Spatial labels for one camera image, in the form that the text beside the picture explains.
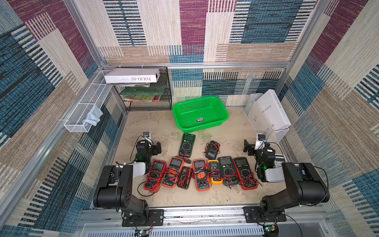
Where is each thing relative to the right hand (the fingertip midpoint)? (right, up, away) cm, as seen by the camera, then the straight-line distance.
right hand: (254, 138), depth 91 cm
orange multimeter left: (-50, -19, -8) cm, 54 cm away
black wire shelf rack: (-60, +25, +31) cm, 72 cm away
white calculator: (+15, -13, 0) cm, 19 cm away
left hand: (-64, -3, +4) cm, 64 cm away
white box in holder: (+12, +17, 0) cm, 21 cm away
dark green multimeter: (-41, -5, +6) cm, 42 cm away
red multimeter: (-59, -22, -10) cm, 64 cm away
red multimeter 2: (-8, -20, -8) cm, 23 cm away
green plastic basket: (-31, +16, +27) cm, 44 cm away
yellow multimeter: (-25, -15, -3) cm, 29 cm away
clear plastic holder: (+5, +9, +6) cm, 12 cm away
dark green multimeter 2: (-17, -20, -8) cm, 28 cm away
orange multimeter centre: (-33, -19, -8) cm, 39 cm away
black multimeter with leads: (-42, -21, -8) cm, 48 cm away
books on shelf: (-69, +28, +3) cm, 74 cm away
